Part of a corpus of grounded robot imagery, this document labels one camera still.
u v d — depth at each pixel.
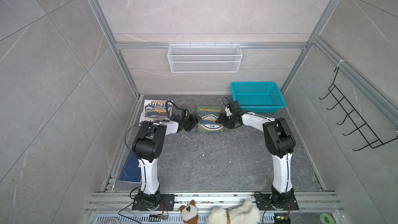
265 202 0.73
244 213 0.62
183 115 0.84
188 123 0.88
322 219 0.70
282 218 0.70
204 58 1.00
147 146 0.53
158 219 0.71
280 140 0.55
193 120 0.90
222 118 0.92
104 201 0.75
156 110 1.06
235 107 0.84
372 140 0.58
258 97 1.18
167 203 0.73
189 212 0.69
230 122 0.88
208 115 1.01
